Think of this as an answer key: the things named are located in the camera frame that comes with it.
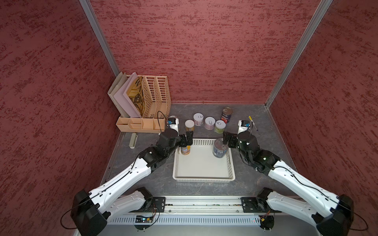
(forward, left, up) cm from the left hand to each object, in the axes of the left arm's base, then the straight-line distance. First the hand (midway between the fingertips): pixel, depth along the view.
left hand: (185, 135), depth 76 cm
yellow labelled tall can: (-1, 0, -16) cm, 16 cm away
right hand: (+1, -24, -1) cm, 24 cm away
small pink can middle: (+22, -16, -17) cm, 32 cm away
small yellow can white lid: (+18, -2, -15) cm, 24 cm away
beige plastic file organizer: (+38, +25, -13) cm, 48 cm away
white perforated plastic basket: (-9, -9, -19) cm, 23 cm away
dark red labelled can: (+27, -28, -13) cm, 41 cm away
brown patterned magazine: (+33, +35, 0) cm, 48 cm away
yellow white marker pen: (+29, -49, -21) cm, 61 cm away
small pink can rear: (+25, -8, -16) cm, 31 cm away
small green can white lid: (+18, -23, -17) cm, 34 cm away
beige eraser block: (+7, +36, -19) cm, 41 cm away
